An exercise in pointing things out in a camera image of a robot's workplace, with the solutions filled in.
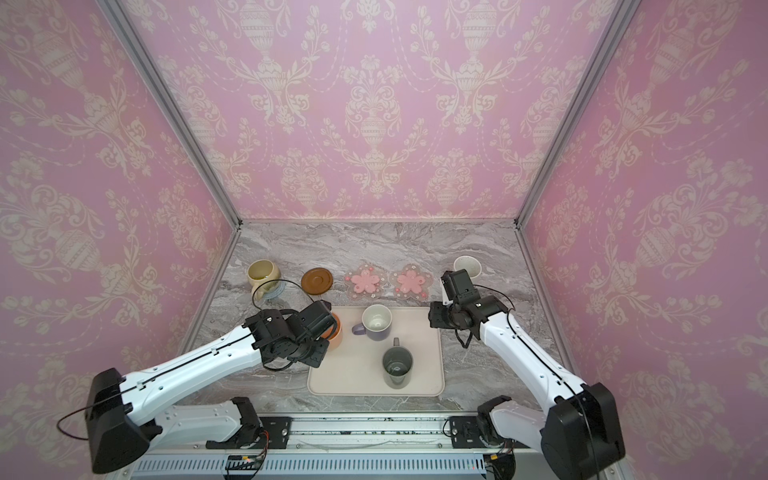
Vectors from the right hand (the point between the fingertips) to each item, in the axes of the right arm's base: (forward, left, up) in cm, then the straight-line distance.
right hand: (438, 314), depth 84 cm
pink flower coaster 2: (+18, +6, -10) cm, 22 cm away
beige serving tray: (-11, +24, -7) cm, 27 cm away
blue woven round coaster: (+15, +51, -8) cm, 53 cm away
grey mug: (-10, +12, -8) cm, 17 cm away
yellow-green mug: (+20, +55, -2) cm, 59 cm away
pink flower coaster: (+19, +21, -10) cm, 30 cm away
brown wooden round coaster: (+19, +38, -9) cm, 44 cm away
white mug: (+19, -13, -2) cm, 23 cm away
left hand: (-10, +32, +1) cm, 33 cm away
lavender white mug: (+3, +18, -9) cm, 20 cm away
